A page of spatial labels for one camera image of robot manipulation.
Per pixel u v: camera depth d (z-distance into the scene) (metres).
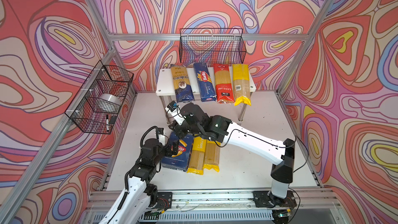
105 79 0.75
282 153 0.43
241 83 0.73
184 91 0.70
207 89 0.69
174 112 0.57
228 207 0.72
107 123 0.72
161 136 0.69
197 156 0.86
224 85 0.72
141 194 0.54
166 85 0.78
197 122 0.50
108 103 0.70
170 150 0.72
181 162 0.79
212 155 0.86
